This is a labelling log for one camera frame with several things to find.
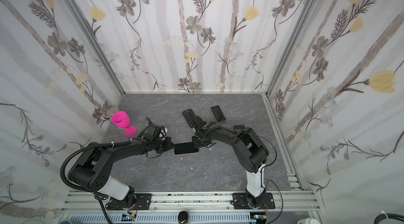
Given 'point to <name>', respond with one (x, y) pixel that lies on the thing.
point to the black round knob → (183, 217)
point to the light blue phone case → (221, 109)
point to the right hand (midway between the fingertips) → (193, 140)
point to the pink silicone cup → (121, 120)
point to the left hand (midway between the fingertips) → (173, 141)
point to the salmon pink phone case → (185, 153)
